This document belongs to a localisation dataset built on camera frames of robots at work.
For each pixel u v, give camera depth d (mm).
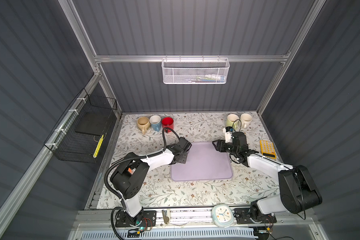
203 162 945
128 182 469
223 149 804
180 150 722
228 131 806
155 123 1020
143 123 1047
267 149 987
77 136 720
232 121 1060
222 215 721
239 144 697
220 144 805
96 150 671
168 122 1084
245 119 1075
